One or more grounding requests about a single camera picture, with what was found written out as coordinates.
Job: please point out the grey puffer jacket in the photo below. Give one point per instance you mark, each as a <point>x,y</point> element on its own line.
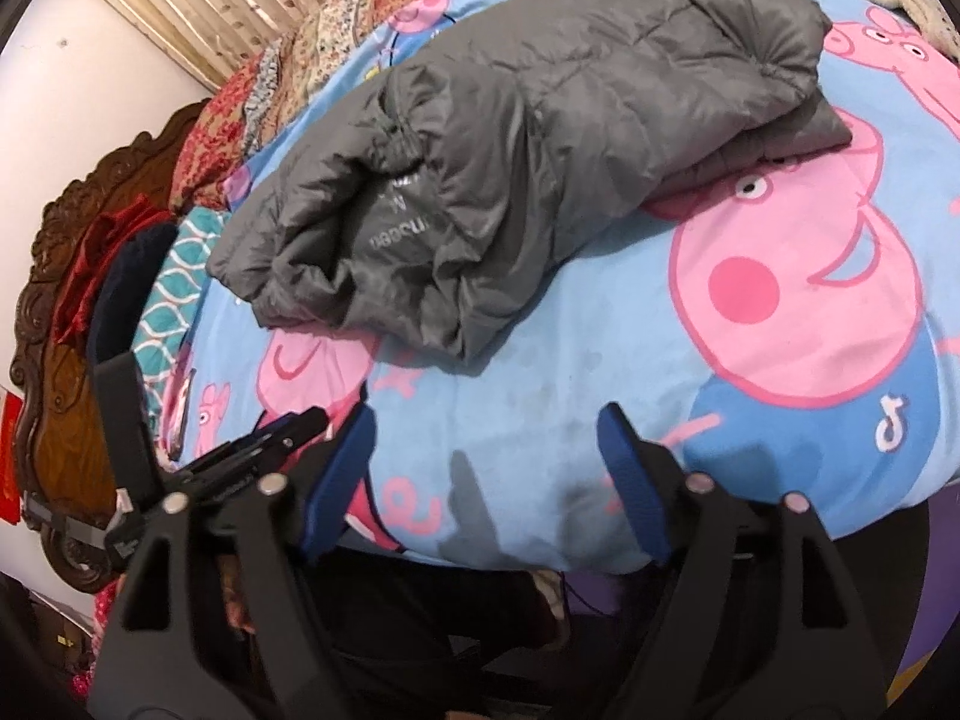
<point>525,157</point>

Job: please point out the carved wooden headboard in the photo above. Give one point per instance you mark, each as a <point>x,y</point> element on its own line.
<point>60,390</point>

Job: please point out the red floral patchwork quilt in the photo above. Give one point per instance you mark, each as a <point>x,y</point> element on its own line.
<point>300,52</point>

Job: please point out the dark blue pillow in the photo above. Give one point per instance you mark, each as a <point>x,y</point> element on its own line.
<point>124,292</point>

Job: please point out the red cloth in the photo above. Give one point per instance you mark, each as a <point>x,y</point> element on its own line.
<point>94,270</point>

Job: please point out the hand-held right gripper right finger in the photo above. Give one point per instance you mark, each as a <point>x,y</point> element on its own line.
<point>628,480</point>

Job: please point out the blue cartoon pig bedsheet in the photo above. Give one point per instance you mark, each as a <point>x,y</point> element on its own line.
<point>675,360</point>

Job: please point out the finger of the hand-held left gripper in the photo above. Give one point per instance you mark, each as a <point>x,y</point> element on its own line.
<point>262,439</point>
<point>127,412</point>

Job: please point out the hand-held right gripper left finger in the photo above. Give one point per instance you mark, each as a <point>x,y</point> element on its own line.
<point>346,465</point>

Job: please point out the teal patterned pillow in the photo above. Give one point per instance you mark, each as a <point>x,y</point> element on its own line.
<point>171,300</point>

